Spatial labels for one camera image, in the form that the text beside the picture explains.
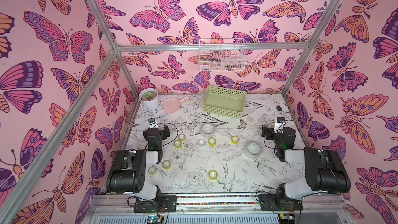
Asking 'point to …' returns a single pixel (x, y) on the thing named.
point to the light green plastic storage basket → (224, 101)
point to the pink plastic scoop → (171, 105)
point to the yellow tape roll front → (213, 174)
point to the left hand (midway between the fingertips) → (159, 124)
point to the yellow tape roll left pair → (178, 143)
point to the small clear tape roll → (201, 143)
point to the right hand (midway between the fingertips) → (268, 125)
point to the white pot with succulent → (149, 97)
